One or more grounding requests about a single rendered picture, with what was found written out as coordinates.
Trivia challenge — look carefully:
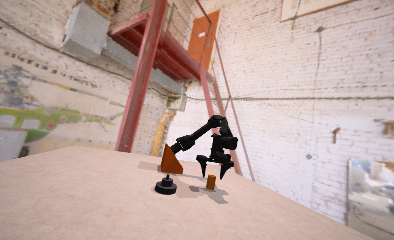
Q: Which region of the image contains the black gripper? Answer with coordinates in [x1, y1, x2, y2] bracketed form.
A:
[196, 146, 234, 180]

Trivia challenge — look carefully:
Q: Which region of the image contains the dark grey round pedestal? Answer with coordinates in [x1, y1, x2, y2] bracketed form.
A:
[155, 174, 177, 195]

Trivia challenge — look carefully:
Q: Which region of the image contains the orange knob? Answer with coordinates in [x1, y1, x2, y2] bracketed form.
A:
[206, 174, 216, 190]

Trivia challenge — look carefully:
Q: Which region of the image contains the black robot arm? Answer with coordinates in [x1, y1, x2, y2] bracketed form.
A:
[170, 115, 238, 164]

